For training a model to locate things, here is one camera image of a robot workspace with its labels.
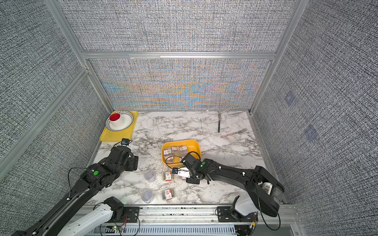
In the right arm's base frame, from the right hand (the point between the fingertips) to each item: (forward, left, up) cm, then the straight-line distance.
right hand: (189, 169), depth 84 cm
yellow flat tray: (+27, +57, -5) cm, 64 cm away
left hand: (+2, +29, +13) cm, 32 cm away
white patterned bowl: (+42, +48, -4) cm, 64 cm away
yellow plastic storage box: (+16, -3, -4) cm, 17 cm away
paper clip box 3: (+12, +9, -1) cm, 15 cm away
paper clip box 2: (+11, +13, 0) cm, 17 cm away
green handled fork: (+47, -24, -5) cm, 53 cm away
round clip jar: (-14, +22, -2) cm, 26 cm away
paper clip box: (-13, +11, -2) cm, 17 cm away
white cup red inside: (+39, +55, -1) cm, 67 cm away
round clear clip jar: (-3, +22, -2) cm, 23 cm away
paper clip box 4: (+14, +4, -3) cm, 15 cm away
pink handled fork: (+30, -37, -6) cm, 48 cm away
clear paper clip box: (-3, +12, -2) cm, 13 cm away
